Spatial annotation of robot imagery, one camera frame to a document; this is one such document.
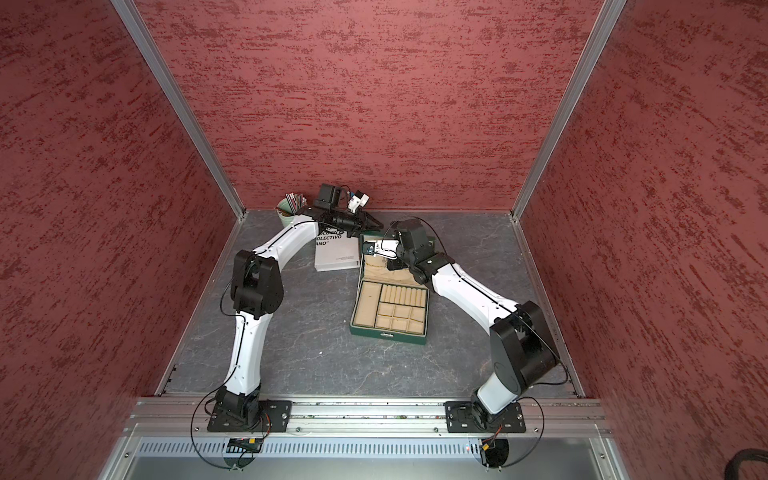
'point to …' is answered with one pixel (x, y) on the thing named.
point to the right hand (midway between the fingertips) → (396, 236)
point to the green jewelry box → (388, 304)
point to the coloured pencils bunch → (292, 202)
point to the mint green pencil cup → (286, 219)
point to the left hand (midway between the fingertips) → (380, 231)
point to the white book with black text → (336, 251)
